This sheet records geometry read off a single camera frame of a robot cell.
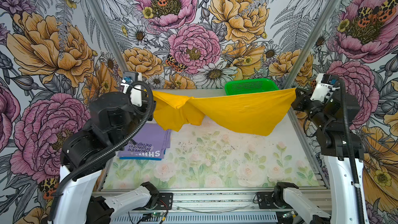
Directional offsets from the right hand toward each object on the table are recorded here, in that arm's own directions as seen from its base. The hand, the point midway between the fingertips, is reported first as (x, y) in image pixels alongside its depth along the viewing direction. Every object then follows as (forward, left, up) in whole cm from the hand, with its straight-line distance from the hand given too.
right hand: (295, 93), depth 61 cm
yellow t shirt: (0, +13, -12) cm, 18 cm away
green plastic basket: (+50, +4, -43) cm, 66 cm away
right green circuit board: (-35, -1, -43) cm, 56 cm away
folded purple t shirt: (+2, +67, -38) cm, 77 cm away
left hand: (-6, +55, +6) cm, 56 cm away
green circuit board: (-33, +58, -42) cm, 78 cm away
